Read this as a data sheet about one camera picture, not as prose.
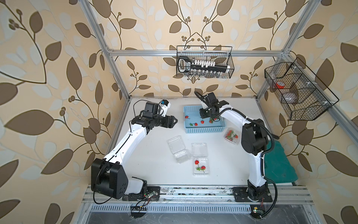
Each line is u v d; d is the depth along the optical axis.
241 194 0.73
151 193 0.74
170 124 0.72
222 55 0.91
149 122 0.58
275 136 0.98
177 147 0.92
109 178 0.41
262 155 0.57
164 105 0.72
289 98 0.74
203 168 0.82
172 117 0.74
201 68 0.85
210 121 1.05
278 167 0.79
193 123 1.03
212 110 0.73
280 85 0.81
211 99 0.79
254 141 0.55
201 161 0.87
